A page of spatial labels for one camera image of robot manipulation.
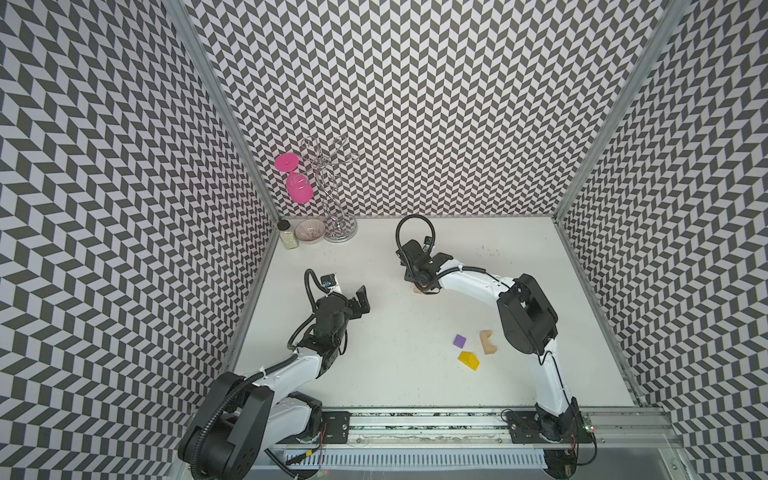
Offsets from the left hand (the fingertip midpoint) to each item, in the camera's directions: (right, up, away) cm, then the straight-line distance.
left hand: (348, 288), depth 89 cm
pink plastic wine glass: (-22, +35, +20) cm, 46 cm away
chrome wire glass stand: (-8, +19, +27) cm, 34 cm away
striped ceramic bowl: (-19, +18, +23) cm, 35 cm away
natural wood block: (+21, -2, +10) cm, 24 cm away
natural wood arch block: (+41, -17, -2) cm, 44 cm away
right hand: (+27, -3, +1) cm, 27 cm away
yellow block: (+35, -19, -6) cm, 40 cm away
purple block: (+33, -15, -2) cm, 36 cm away
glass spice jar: (-24, +17, +16) cm, 34 cm away
